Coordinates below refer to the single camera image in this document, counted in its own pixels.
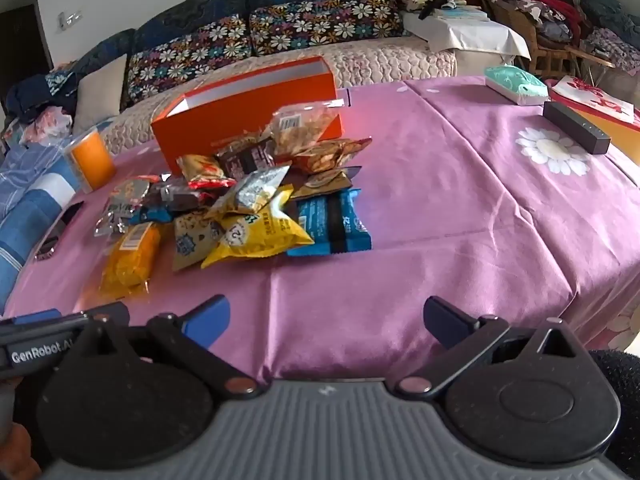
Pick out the pink floral tablecloth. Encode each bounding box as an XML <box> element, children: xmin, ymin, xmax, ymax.
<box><xmin>0</xmin><ymin>76</ymin><xmax>640</xmax><ymax>396</ymax></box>

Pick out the beige pillow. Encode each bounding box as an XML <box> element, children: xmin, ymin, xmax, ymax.
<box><xmin>72</xmin><ymin>54</ymin><xmax>128</xmax><ymax>133</ymax></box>

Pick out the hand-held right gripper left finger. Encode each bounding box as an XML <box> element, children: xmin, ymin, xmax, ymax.
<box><xmin>75</xmin><ymin>294</ymin><xmax>266</xmax><ymax>401</ymax></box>

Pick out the long black box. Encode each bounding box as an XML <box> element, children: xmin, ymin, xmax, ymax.
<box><xmin>542</xmin><ymin>101</ymin><xmax>612</xmax><ymax>156</ymax></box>

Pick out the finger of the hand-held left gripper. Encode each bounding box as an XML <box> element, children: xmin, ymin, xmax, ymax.
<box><xmin>0</xmin><ymin>302</ymin><xmax>132</xmax><ymax>333</ymax></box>

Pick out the white sheet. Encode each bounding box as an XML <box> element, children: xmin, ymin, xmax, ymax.
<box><xmin>402</xmin><ymin>10</ymin><xmax>531</xmax><ymax>61</ymax></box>

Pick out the orange cardboard box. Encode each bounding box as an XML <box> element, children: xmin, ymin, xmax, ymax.
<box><xmin>151</xmin><ymin>56</ymin><xmax>346</xmax><ymax>176</ymax></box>

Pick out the red and white paper bag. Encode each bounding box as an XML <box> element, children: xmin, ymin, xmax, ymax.
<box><xmin>549</xmin><ymin>75</ymin><xmax>640</xmax><ymax>148</ymax></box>

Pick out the dark fuzzy cloth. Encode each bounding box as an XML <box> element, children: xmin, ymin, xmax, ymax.
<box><xmin>587</xmin><ymin>350</ymin><xmax>640</xmax><ymax>480</ymax></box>

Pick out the wicker chair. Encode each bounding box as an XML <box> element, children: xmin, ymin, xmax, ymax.
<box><xmin>482</xmin><ymin>0</ymin><xmax>616</xmax><ymax>78</ymax></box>

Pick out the heap of dark clothing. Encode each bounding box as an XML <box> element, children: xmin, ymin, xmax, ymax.
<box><xmin>580</xmin><ymin>0</ymin><xmax>640</xmax><ymax>61</ymax></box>

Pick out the blue striped blanket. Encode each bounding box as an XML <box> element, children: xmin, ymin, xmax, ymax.
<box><xmin>0</xmin><ymin>142</ymin><xmax>81</xmax><ymax>311</ymax></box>

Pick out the orange cup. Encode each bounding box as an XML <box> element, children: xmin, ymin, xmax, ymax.
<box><xmin>62</xmin><ymin>127</ymin><xmax>117</xmax><ymax>195</ymax></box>

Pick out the floral cushion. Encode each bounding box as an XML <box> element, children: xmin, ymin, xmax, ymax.
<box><xmin>249</xmin><ymin>0</ymin><xmax>403</xmax><ymax>57</ymax></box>
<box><xmin>127</xmin><ymin>15</ymin><xmax>253</xmax><ymax>106</ymax></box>

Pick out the pile of snack packets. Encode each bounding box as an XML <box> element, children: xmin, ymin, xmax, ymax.
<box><xmin>95</xmin><ymin>105</ymin><xmax>373</xmax><ymax>296</ymax></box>

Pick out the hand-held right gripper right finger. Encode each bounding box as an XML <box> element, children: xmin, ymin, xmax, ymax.
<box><xmin>395</xmin><ymin>296</ymin><xmax>590</xmax><ymax>400</ymax></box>

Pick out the clear bag of fried crackers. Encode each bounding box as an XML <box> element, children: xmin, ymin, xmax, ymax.
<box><xmin>265</xmin><ymin>105</ymin><xmax>343</xmax><ymax>156</ymax></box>

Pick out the beige quilted sofa cover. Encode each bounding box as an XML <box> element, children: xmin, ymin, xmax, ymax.
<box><xmin>100</xmin><ymin>45</ymin><xmax>458</xmax><ymax>156</ymax></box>

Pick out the person's left hand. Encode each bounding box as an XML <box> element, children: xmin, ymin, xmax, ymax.
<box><xmin>0</xmin><ymin>379</ymin><xmax>42</xmax><ymax>480</ymax></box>

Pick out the heap of clothes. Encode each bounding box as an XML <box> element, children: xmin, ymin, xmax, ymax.
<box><xmin>5</xmin><ymin>70</ymin><xmax>81</xmax><ymax>146</ymax></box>

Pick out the teal tissue pack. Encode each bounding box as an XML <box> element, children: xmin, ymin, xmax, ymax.
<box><xmin>484</xmin><ymin>65</ymin><xmax>550</xmax><ymax>107</ymax></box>

